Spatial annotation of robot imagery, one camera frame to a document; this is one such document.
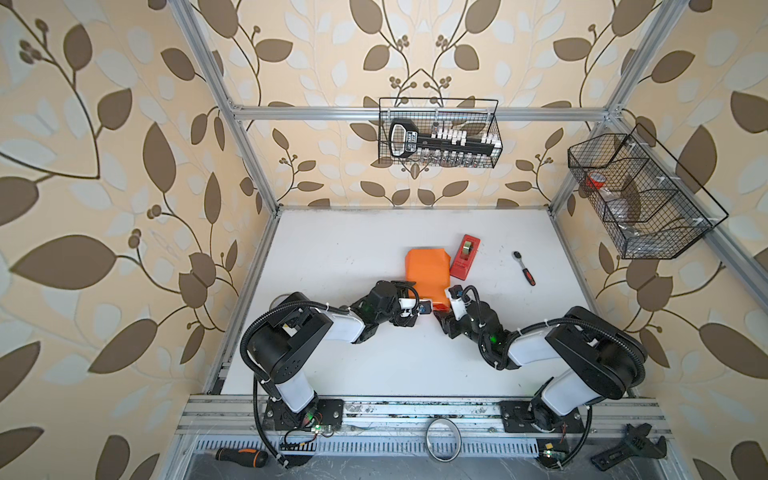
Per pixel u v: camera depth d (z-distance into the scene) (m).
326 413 0.74
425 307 0.77
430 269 0.96
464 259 1.00
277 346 0.47
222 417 0.77
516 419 0.73
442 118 0.91
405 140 0.85
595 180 0.89
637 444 0.70
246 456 0.68
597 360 0.45
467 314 0.74
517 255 1.05
